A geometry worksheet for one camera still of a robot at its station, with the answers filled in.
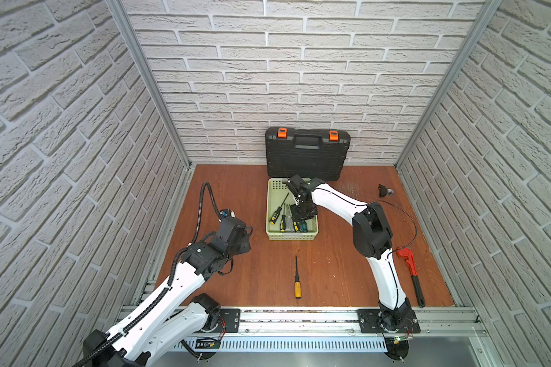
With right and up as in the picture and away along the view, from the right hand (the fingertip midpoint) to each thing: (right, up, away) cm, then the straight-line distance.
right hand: (304, 217), depth 97 cm
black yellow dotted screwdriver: (-12, +2, +4) cm, 12 cm away
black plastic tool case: (+6, +28, -1) cm, 28 cm away
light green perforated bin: (-11, -2, +1) cm, 11 cm away
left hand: (-21, -3, -19) cm, 29 cm away
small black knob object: (+40, +11, +12) cm, 43 cm away
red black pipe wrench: (+40, -24, -17) cm, 49 cm away
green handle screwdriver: (-1, -3, -5) cm, 6 cm away
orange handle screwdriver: (-4, -23, -16) cm, 28 cm away
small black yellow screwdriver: (-4, -4, -2) cm, 6 cm away
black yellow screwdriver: (-10, -3, -2) cm, 10 cm away
